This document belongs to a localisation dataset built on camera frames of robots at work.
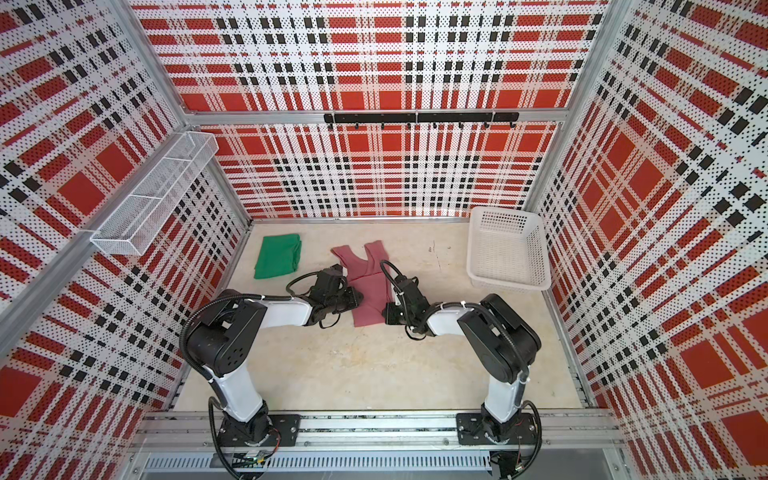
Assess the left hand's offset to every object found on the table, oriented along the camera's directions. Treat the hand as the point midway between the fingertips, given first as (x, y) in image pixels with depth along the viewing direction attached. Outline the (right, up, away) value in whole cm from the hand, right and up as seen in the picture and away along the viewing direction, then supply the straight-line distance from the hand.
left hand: (363, 301), depth 97 cm
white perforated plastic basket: (+52, +17, +14) cm, 57 cm away
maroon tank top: (+2, +8, +4) cm, 9 cm away
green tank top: (-33, +15, +11) cm, 38 cm away
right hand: (+7, -4, -4) cm, 9 cm away
